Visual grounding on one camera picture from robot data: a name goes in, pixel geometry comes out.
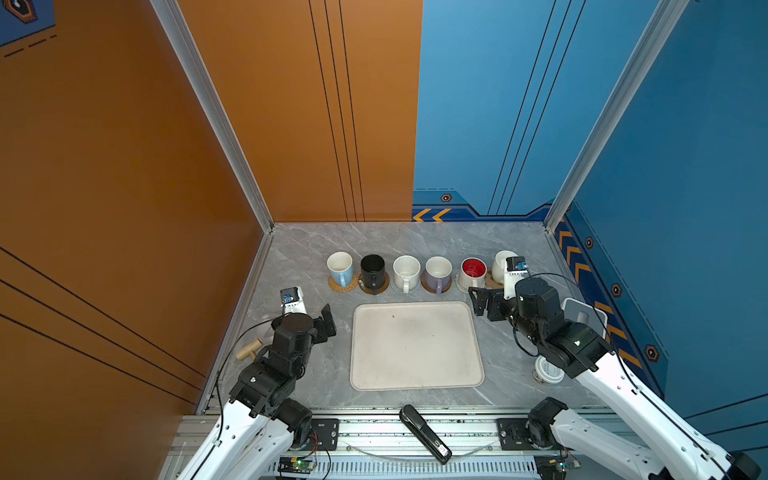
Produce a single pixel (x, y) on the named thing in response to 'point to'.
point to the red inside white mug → (473, 273)
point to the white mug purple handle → (438, 271)
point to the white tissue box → (577, 311)
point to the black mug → (373, 271)
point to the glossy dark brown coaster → (380, 291)
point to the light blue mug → (341, 267)
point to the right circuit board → (551, 467)
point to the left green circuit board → (294, 464)
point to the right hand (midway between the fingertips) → (484, 288)
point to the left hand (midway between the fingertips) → (314, 307)
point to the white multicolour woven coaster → (456, 280)
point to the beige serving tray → (408, 346)
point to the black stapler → (416, 423)
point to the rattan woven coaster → (341, 289)
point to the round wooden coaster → (424, 285)
